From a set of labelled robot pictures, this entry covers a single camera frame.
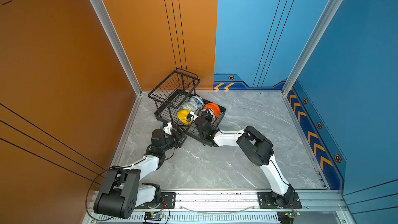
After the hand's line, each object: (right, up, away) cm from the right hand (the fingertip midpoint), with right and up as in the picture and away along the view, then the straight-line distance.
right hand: (209, 108), depth 95 cm
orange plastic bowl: (+4, 0, +3) cm, 5 cm away
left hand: (-11, -11, -11) cm, 19 cm away
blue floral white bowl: (-8, +5, +14) cm, 17 cm away
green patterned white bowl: (-12, +1, +8) cm, 15 cm away
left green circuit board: (-27, -49, -24) cm, 61 cm away
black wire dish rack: (-17, +4, -12) cm, 22 cm away
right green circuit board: (+37, -47, -25) cm, 65 cm away
